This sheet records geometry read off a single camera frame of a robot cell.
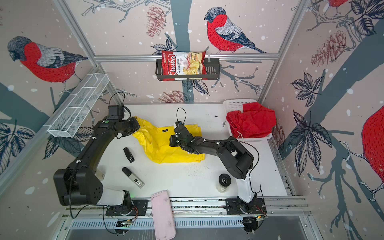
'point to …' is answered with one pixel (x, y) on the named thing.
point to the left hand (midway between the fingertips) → (138, 124)
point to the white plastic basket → (237, 105)
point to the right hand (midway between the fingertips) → (167, 143)
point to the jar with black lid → (224, 181)
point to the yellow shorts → (168, 144)
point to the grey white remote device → (126, 171)
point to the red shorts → (255, 121)
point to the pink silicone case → (163, 219)
